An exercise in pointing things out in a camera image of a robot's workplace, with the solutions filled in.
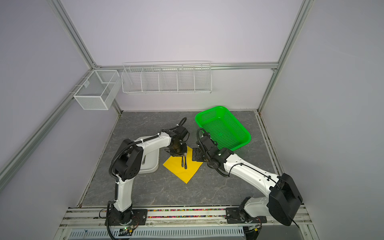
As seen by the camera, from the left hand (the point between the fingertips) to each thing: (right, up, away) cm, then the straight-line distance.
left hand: (185, 156), depth 93 cm
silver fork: (-1, -4, 0) cm, 4 cm away
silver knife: (+1, -5, -1) cm, 5 cm away
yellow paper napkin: (-6, -5, -2) cm, 8 cm away
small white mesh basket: (-61, +42, +7) cm, 74 cm away
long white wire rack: (-7, +51, +4) cm, 52 cm away
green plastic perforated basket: (+28, +16, +15) cm, 36 cm away
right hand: (+9, +3, -12) cm, 15 cm away
